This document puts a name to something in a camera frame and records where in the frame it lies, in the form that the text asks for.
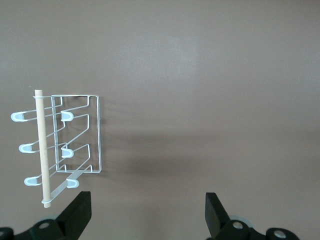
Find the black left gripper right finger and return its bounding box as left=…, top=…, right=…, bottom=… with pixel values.
left=205, top=192, right=253, bottom=240

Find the white wire dish rack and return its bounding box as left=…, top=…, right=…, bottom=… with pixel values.
left=10, top=89, right=105, bottom=209

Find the brown table cover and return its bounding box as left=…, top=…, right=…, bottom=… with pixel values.
left=0, top=0, right=320, bottom=240

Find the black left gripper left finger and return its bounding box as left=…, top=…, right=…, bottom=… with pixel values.
left=14, top=191, right=92, bottom=240

